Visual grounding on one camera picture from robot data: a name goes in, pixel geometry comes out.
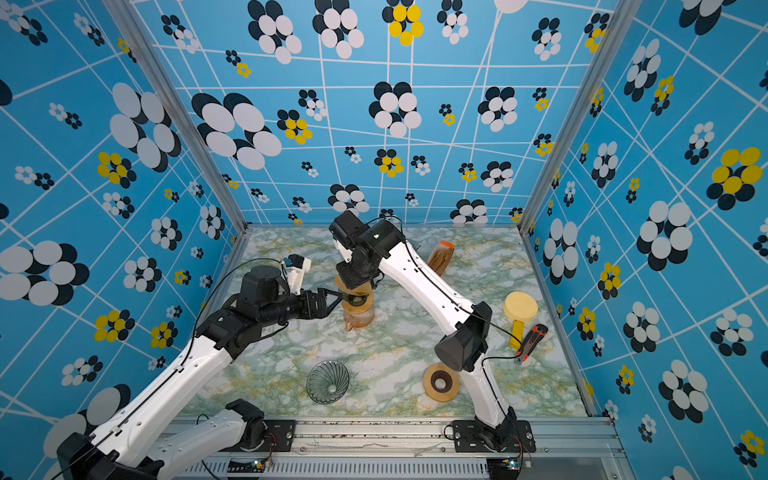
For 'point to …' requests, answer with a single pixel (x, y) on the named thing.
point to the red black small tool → (531, 341)
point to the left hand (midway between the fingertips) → (332, 295)
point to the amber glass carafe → (358, 319)
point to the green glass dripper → (354, 299)
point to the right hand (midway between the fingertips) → (354, 277)
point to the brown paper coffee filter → (364, 289)
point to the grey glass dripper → (327, 381)
